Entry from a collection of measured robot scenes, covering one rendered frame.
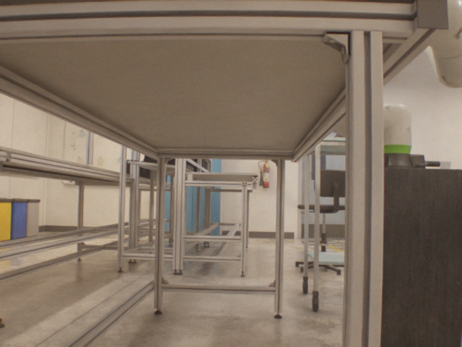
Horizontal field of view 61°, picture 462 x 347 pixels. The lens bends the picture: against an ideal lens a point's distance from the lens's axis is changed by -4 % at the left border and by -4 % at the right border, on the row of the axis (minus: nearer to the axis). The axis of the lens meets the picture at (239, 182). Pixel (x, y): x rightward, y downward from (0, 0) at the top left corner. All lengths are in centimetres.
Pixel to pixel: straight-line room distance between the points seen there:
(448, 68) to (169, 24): 72
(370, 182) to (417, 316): 102
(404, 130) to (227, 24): 108
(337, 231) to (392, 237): 640
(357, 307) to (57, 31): 59
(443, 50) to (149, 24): 71
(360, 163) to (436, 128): 793
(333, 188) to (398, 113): 248
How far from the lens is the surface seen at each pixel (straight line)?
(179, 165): 374
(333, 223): 786
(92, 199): 823
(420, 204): 153
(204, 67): 97
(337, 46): 65
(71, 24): 67
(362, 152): 59
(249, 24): 62
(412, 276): 154
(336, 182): 403
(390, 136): 157
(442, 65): 112
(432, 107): 856
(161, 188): 243
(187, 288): 247
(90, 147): 333
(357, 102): 60
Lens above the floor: 67
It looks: 3 degrees up
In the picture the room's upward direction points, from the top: 1 degrees clockwise
